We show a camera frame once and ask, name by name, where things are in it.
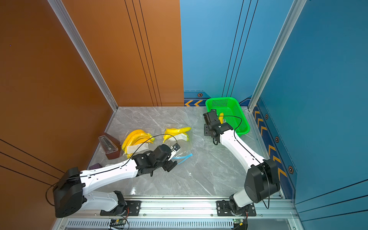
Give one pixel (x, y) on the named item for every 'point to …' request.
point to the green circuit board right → (240, 221)
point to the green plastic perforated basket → (233, 113)
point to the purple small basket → (95, 166)
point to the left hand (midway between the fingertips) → (172, 153)
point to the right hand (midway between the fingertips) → (211, 128)
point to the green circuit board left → (119, 223)
